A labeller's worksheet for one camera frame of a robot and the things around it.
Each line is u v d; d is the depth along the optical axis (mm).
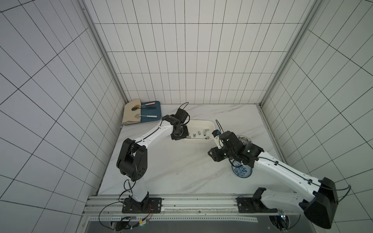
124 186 453
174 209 728
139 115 1113
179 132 740
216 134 692
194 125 1021
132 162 468
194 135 1001
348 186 386
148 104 1188
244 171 833
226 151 632
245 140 947
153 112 1143
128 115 1124
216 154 660
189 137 985
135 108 1173
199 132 1012
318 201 375
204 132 1003
